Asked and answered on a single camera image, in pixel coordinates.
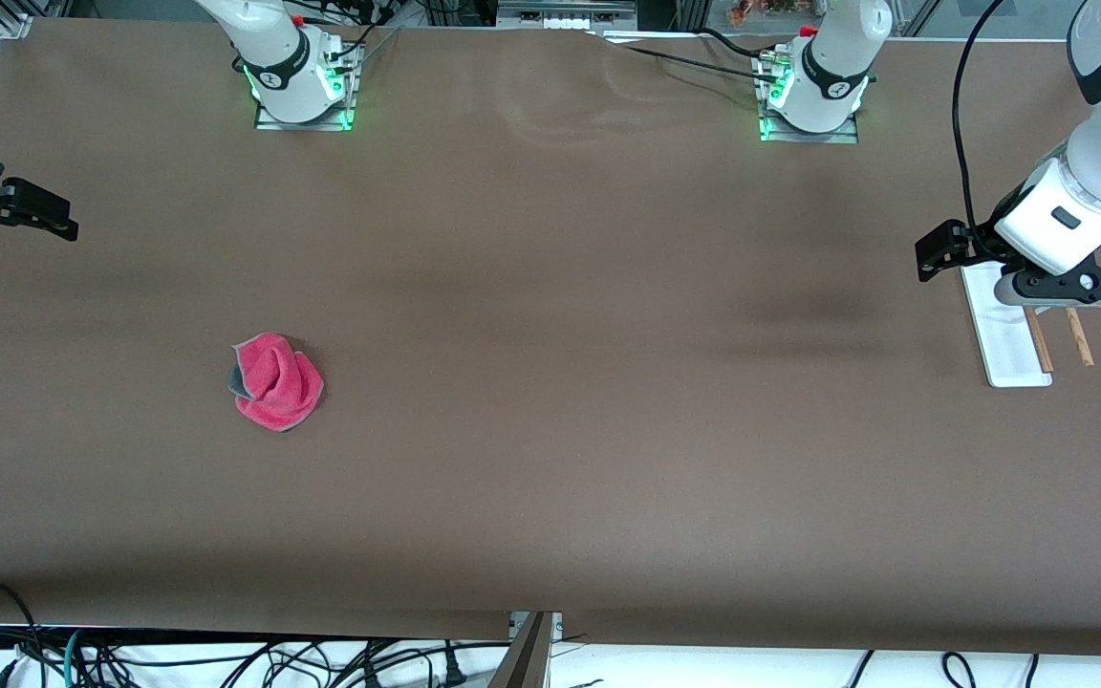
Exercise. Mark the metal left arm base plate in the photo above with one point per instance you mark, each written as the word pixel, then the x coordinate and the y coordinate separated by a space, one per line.
pixel 842 137

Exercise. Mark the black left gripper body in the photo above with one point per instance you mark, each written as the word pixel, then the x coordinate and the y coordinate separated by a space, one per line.
pixel 970 242

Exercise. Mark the large table cover sheet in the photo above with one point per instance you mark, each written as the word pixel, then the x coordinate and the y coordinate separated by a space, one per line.
pixel 550 382

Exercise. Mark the white rack base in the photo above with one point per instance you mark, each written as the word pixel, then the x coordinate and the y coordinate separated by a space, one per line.
pixel 1004 344

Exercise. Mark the grey power strip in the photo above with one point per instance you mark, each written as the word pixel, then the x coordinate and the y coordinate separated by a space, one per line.
pixel 565 21

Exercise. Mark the aluminium frame strut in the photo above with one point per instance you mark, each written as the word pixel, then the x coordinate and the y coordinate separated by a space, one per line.
pixel 921 17

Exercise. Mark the dark table leg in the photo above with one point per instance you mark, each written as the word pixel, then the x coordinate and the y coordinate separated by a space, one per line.
pixel 524 664

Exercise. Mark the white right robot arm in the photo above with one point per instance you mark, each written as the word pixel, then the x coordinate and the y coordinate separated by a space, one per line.
pixel 273 57

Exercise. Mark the red orange clutter pile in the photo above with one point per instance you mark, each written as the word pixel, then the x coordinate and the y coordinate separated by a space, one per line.
pixel 761 10

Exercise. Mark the white flat panel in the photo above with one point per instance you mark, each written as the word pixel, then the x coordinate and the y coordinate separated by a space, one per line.
pixel 651 36

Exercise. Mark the pink microfibre towel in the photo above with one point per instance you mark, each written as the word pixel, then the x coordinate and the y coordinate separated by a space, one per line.
pixel 278 382

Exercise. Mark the aluminium frame corner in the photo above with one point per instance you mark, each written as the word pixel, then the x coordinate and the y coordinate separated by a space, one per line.
pixel 13 24

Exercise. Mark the wooden rack rod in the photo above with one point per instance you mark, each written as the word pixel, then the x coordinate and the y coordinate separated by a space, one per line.
pixel 1043 349
pixel 1081 344

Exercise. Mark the white table bracket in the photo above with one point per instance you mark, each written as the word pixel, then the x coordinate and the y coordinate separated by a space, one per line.
pixel 556 626

